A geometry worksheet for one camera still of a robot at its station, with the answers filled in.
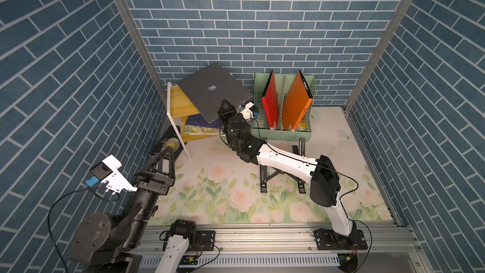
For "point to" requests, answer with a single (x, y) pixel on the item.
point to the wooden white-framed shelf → (178, 108)
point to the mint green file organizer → (302, 132)
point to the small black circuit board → (189, 260)
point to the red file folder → (271, 103)
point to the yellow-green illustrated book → (196, 129)
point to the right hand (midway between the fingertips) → (222, 98)
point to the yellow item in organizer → (303, 122)
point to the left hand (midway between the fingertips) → (176, 151)
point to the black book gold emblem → (170, 138)
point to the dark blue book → (198, 120)
